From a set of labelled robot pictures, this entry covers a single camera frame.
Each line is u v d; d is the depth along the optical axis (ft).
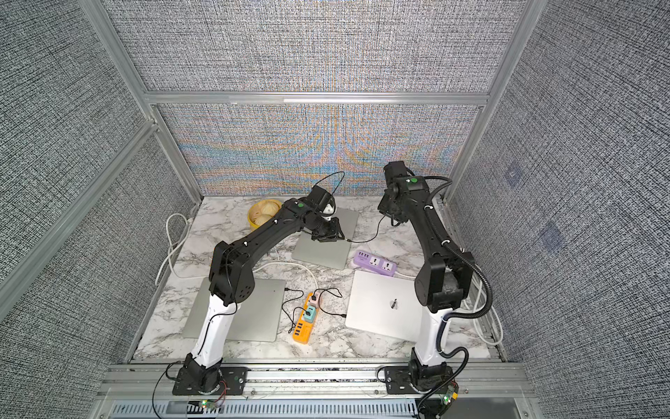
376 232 3.52
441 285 1.65
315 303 2.68
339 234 2.92
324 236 2.73
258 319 2.80
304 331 2.62
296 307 2.88
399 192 2.04
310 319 2.62
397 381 2.40
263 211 3.57
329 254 3.33
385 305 2.90
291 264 3.22
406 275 3.12
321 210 2.57
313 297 2.67
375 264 3.11
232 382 2.40
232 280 1.87
